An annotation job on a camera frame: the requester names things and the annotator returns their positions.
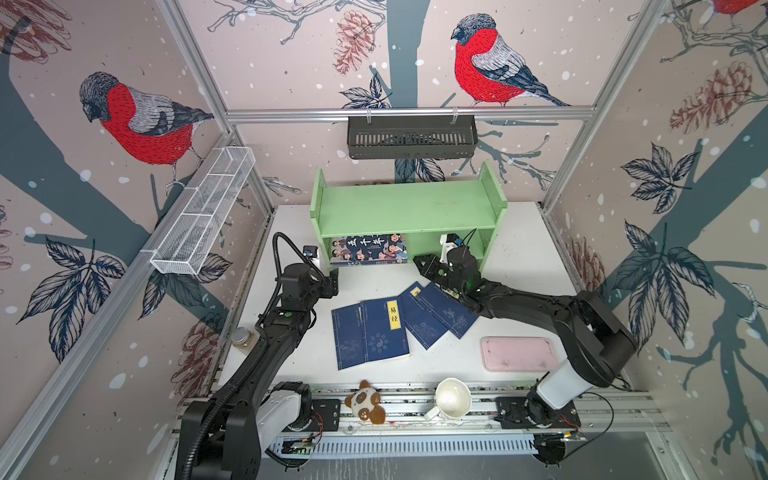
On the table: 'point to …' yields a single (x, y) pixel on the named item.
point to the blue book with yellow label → (383, 329)
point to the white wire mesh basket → (185, 247)
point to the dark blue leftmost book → (348, 323)
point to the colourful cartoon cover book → (369, 249)
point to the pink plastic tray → (519, 353)
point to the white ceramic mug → (453, 399)
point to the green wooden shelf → (464, 212)
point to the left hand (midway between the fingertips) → (323, 268)
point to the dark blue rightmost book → (456, 315)
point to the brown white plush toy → (364, 402)
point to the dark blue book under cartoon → (421, 320)
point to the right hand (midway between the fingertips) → (411, 262)
